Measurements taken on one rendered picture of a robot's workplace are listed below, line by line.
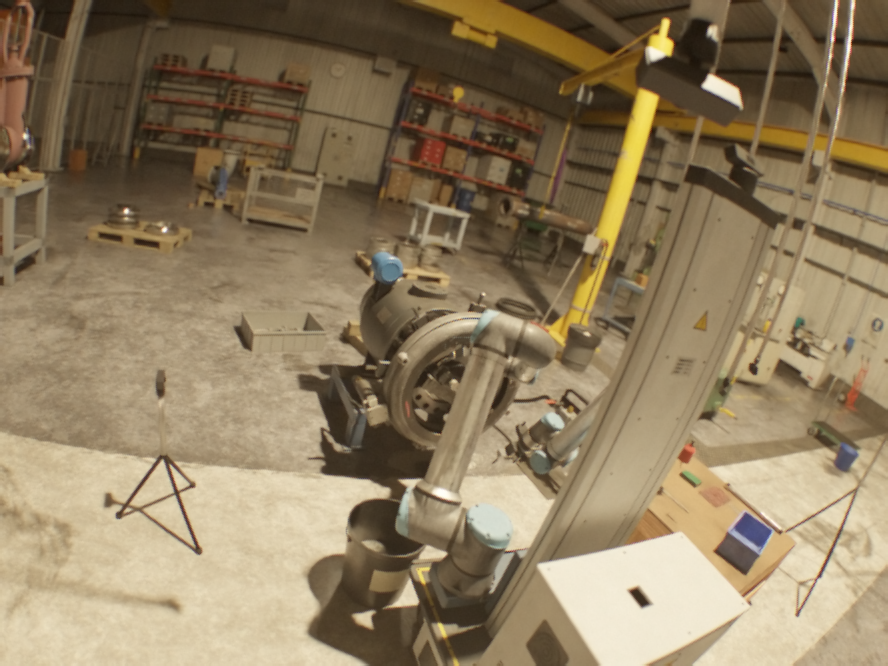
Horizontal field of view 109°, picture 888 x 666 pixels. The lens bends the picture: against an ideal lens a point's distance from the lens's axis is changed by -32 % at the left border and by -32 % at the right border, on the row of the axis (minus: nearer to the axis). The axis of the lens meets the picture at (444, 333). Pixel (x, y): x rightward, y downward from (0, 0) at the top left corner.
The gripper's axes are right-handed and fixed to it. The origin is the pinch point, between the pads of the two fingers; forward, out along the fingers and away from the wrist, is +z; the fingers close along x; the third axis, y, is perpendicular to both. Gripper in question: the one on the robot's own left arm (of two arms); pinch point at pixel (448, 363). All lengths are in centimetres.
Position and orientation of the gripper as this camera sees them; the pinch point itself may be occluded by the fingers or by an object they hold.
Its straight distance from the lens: 222.3
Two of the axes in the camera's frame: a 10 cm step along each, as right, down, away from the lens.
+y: -0.3, -8.8, 4.7
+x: -5.9, -3.7, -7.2
